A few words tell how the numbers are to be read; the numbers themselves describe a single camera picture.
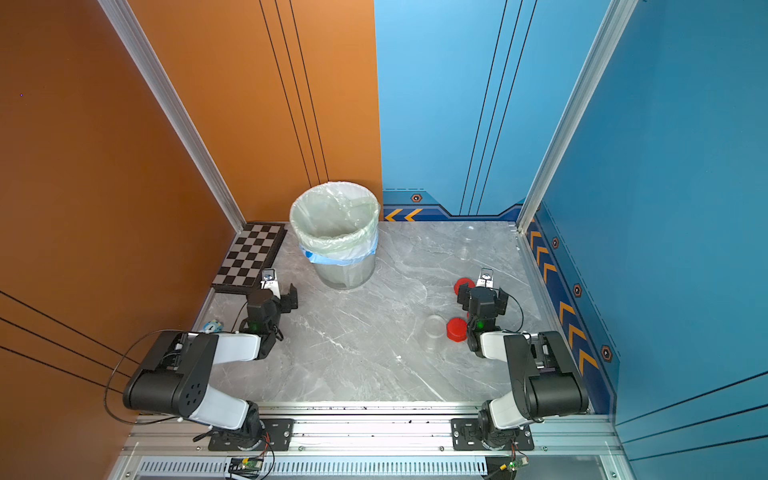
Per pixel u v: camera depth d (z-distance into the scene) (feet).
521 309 3.27
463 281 3.41
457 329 3.01
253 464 2.34
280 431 2.44
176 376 1.47
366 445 2.38
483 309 2.32
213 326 2.99
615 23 2.33
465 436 2.38
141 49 2.46
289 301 2.83
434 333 2.60
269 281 2.59
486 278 2.54
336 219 3.31
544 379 1.47
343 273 3.06
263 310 2.33
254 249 3.57
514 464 2.28
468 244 3.54
